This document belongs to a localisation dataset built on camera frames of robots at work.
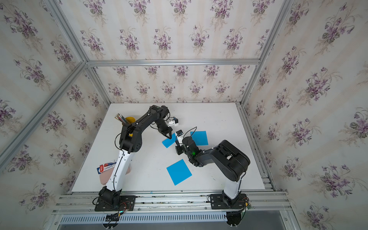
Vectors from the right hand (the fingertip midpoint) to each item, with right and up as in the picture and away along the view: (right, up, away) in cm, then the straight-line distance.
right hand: (177, 141), depth 93 cm
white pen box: (-43, -14, -8) cm, 46 cm away
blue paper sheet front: (+1, -17, -8) cm, 19 cm away
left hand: (-5, +1, +7) cm, 9 cm away
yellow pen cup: (-33, +14, +5) cm, 36 cm away
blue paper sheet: (-7, -2, +4) cm, 8 cm away
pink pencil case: (-41, -18, -12) cm, 46 cm away
